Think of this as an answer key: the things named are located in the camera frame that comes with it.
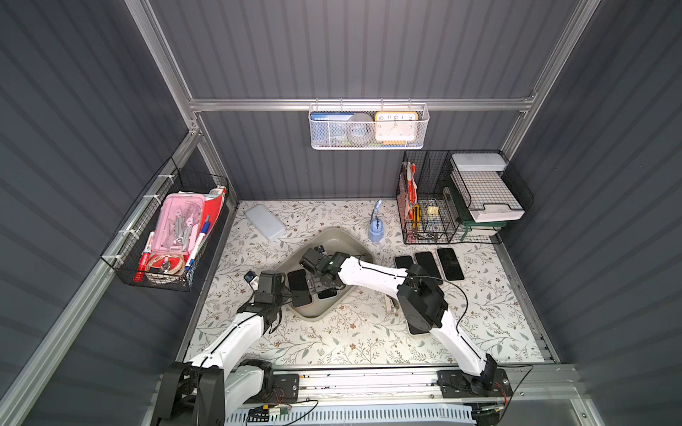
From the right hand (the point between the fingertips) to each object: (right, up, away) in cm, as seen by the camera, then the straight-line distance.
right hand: (327, 277), depth 95 cm
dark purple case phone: (+30, +4, +10) cm, 32 cm away
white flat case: (-29, +22, +18) cm, 40 cm away
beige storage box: (+2, +13, +11) cm, 17 cm away
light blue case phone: (0, -5, -4) cm, 6 cm away
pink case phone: (-9, -5, -5) cm, 11 cm away
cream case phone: (+38, +5, +5) cm, 39 cm away
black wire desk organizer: (+53, +31, +11) cm, 62 cm away
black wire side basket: (-45, +12, -32) cm, 56 cm away
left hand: (-15, -3, -6) cm, 17 cm away
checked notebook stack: (+59, +32, +2) cm, 67 cm away
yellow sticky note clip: (+45, +25, +21) cm, 56 cm away
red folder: (+36, +36, +21) cm, 55 cm away
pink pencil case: (-39, +20, -22) cm, 49 cm away
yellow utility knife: (+37, +23, +18) cm, 47 cm away
